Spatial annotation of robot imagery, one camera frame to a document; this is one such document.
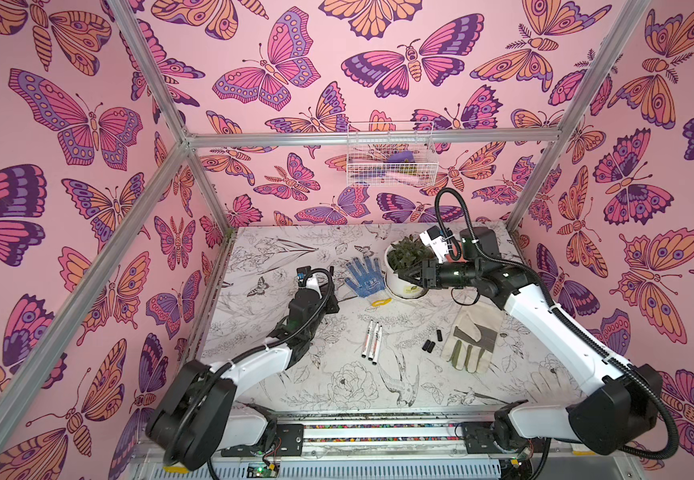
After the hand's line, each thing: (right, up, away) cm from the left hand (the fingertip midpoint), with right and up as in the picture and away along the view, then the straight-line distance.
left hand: (336, 280), depth 85 cm
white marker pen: (+9, -19, +5) cm, 21 cm away
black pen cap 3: (+27, -20, +5) cm, 34 cm away
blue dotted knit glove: (+11, -2, +19) cm, 21 cm away
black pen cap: (+31, -17, +7) cm, 37 cm away
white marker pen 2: (+11, -19, +5) cm, 22 cm away
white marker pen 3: (+12, -20, +4) cm, 24 cm away
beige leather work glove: (+41, -19, +5) cm, 45 cm away
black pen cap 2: (+28, -20, +5) cm, 35 cm away
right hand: (+17, +3, -12) cm, 22 cm away
